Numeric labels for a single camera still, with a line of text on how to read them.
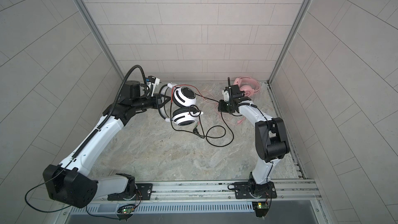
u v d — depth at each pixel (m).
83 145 0.42
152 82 0.65
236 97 0.73
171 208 1.05
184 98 0.57
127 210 0.64
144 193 0.71
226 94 0.85
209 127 0.92
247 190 0.71
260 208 0.68
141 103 0.61
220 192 0.72
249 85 1.03
